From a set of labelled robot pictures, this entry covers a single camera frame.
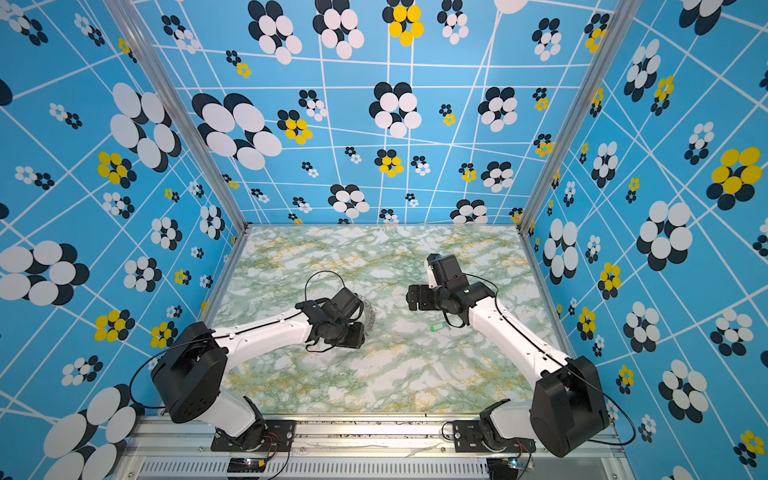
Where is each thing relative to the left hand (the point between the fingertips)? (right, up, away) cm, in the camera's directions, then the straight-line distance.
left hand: (365, 338), depth 86 cm
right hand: (+17, +13, -1) cm, 21 cm away
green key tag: (+22, +2, +7) cm, 23 cm away
